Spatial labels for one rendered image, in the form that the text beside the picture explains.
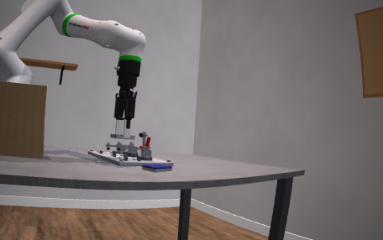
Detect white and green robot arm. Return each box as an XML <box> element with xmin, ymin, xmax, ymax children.
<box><xmin>0</xmin><ymin>0</ymin><xmax>146</xmax><ymax>84</ymax></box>

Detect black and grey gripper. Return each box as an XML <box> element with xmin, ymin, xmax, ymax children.
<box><xmin>114</xmin><ymin>76</ymin><xmax>137</xmax><ymax>138</ymax></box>

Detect blue rectangular plate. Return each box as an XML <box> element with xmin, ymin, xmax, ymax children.
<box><xmin>142</xmin><ymin>164</ymin><xmax>172</xmax><ymax>172</ymax></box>

